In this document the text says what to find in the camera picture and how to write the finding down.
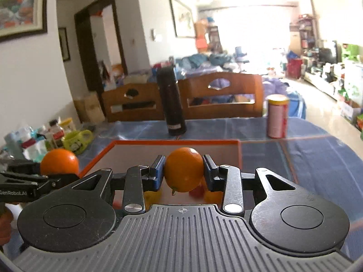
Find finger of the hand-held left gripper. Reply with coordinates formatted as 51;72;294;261
0;173;80;196
6;160;42;174

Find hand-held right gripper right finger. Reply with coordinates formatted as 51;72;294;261
202;155;297;214

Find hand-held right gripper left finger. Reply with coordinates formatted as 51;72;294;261
71;155;166;214

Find orange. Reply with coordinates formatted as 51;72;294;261
40;149;80;176
164;147;205;193

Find orange cardboard box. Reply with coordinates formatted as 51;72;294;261
78;139;243;209

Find person's left hand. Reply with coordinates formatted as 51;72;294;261
0;212;14;241

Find teal and white tissue pack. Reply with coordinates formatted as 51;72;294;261
24;141;47;162

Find red fruit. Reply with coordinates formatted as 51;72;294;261
189;185;206;199

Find small orange fruit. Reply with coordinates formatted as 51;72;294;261
204;190;224;204

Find yellow fruit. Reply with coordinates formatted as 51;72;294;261
143;190;162;206

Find white plastic bag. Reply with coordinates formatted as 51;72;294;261
3;125;37;159

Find green panda mug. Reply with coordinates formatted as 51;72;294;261
63;130;93;152

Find jar with yellow lid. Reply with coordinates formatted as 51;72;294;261
58;118;76;134

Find black thermos flask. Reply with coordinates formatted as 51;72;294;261
157;66;188;136

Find brown paper bag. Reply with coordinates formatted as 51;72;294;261
73;92;105;124

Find pink can with yellow lid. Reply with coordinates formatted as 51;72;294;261
267;94;290;139

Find blue patterned tablecloth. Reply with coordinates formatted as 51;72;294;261
78;116;363;224

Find pile of blue clothes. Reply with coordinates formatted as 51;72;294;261
176;51;250;73

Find red basket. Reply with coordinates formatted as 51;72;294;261
286;58;302;79

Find large framed colourful painting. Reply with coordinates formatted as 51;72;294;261
0;0;49;42

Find small dark picture frame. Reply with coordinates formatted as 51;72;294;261
58;27;70;62

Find dark wooden door frame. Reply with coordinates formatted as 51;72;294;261
74;0;128;92

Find framed wall painting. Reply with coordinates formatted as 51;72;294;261
169;0;197;39

